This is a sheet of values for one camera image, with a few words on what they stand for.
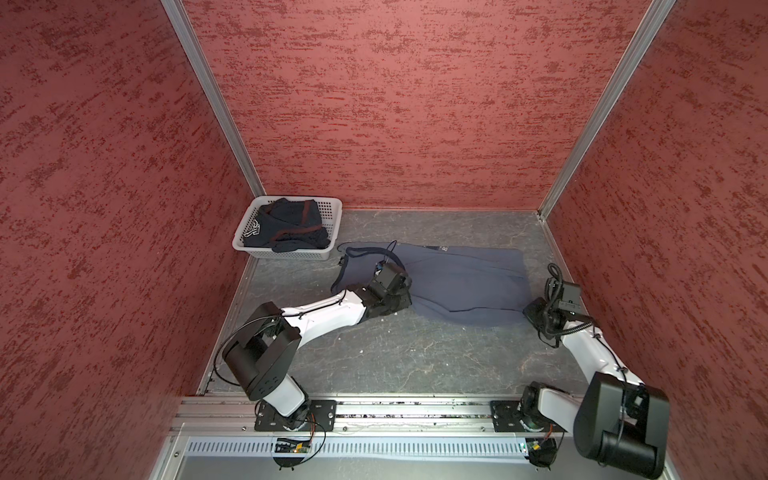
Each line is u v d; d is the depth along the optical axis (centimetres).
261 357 44
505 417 74
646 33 74
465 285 101
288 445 73
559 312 65
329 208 114
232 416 75
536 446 71
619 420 41
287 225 106
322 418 74
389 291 68
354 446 71
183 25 73
